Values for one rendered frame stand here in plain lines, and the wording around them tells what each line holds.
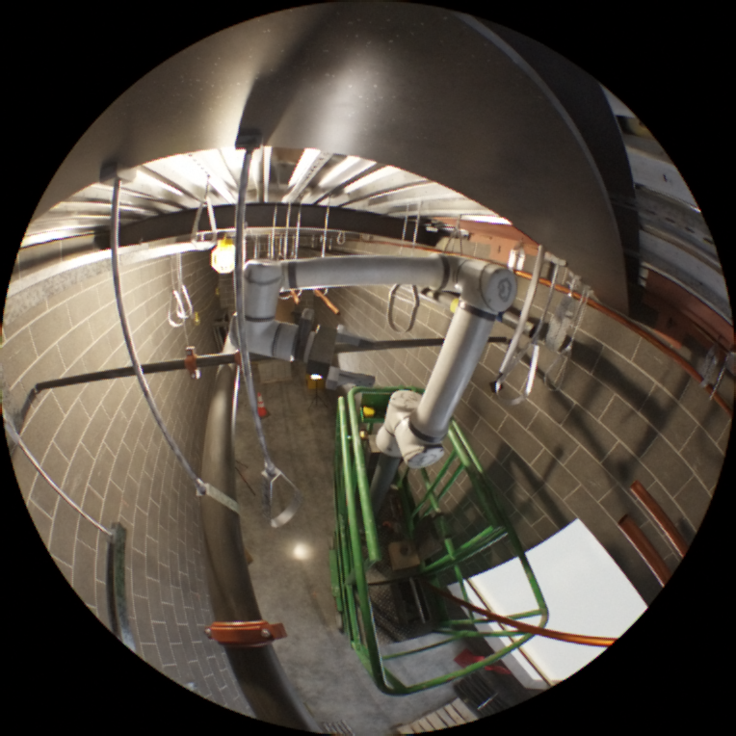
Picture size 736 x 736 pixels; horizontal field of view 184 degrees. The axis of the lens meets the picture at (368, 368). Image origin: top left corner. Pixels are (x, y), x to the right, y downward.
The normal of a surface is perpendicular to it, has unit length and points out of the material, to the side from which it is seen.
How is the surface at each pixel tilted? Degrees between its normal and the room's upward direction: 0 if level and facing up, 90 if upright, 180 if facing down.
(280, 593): 0
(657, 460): 90
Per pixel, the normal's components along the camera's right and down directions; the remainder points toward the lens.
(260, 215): 0.40, 0.51
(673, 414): -0.91, 0.11
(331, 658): 0.13, -0.85
